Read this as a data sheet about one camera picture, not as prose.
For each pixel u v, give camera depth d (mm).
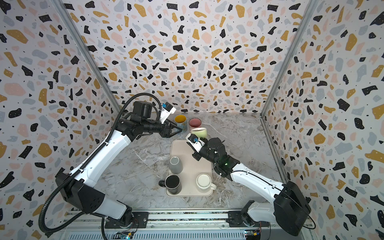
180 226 730
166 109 636
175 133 686
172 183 769
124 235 702
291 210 407
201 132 739
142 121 568
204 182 798
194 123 1032
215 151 565
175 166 837
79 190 390
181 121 1040
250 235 714
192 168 936
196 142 627
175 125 662
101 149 461
